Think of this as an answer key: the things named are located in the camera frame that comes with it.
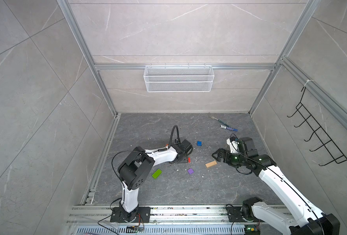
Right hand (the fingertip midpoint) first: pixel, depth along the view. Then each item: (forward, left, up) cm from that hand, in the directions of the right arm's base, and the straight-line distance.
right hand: (218, 155), depth 79 cm
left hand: (+8, +20, -14) cm, 25 cm away
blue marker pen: (+31, -16, -15) cm, 38 cm away
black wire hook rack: (-9, -44, +17) cm, 48 cm away
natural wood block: (+1, +1, -13) cm, 13 cm away
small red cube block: (+5, +15, -15) cm, 22 cm away
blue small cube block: (+17, +7, -14) cm, 23 cm away
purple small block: (-3, +15, -14) cm, 20 cm away
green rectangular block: (-4, +35, -15) cm, 38 cm away
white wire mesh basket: (+52, +22, +15) cm, 59 cm away
